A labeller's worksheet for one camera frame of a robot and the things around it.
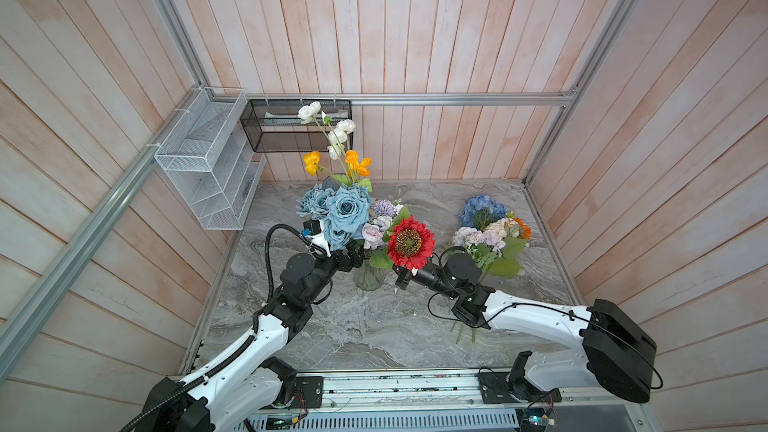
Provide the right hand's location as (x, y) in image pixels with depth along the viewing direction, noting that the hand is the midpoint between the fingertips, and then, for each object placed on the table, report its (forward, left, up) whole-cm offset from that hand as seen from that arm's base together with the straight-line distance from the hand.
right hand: (379, 250), depth 69 cm
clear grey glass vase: (+4, +3, -23) cm, 24 cm away
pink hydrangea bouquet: (+12, -35, -17) cm, 40 cm away
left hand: (+5, +6, -3) cm, 9 cm away
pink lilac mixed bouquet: (+9, -1, +4) cm, 9 cm away
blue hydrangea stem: (+28, -34, -20) cm, 48 cm away
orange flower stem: (+22, -49, -22) cm, 58 cm away
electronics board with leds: (-30, -38, -28) cm, 56 cm away
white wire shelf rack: (+15, +41, +9) cm, 45 cm away
